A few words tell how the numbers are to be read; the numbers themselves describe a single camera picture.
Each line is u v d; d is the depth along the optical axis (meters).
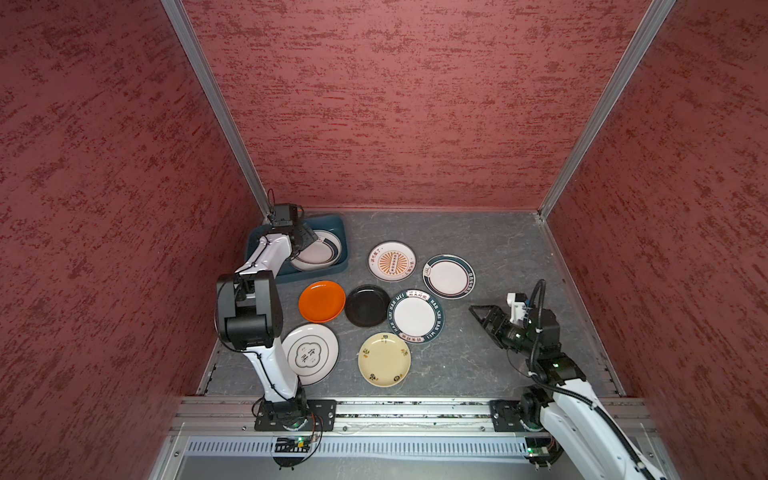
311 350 0.85
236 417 0.76
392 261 1.04
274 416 0.67
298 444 0.70
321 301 0.96
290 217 0.76
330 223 1.13
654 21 0.72
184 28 0.73
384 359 0.84
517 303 0.77
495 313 0.73
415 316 0.91
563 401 0.56
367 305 0.97
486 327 0.72
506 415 0.74
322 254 1.04
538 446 0.71
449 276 1.01
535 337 0.62
